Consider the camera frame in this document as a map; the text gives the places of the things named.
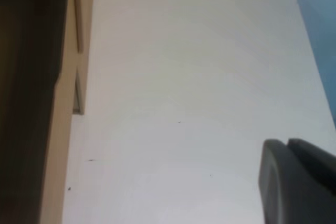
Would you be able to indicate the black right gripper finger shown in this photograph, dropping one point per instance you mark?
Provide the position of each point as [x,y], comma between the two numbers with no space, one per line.
[296,182]

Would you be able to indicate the brown cardboard shoebox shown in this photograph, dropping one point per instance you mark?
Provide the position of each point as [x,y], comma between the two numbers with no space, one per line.
[44,69]

